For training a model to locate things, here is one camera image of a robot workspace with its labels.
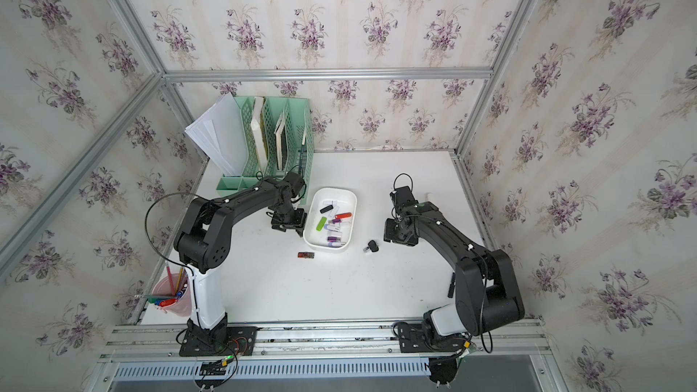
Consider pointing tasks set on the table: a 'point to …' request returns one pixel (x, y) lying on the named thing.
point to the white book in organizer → (257, 127)
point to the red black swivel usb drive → (306, 255)
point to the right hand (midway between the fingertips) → (395, 237)
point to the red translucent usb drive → (343, 216)
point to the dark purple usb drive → (333, 239)
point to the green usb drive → (321, 223)
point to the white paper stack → (220, 132)
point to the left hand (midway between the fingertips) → (299, 230)
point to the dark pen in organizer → (302, 151)
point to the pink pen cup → (171, 292)
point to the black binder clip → (371, 244)
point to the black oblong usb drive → (326, 209)
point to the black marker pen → (451, 289)
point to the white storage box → (344, 200)
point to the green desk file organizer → (299, 129)
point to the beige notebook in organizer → (281, 142)
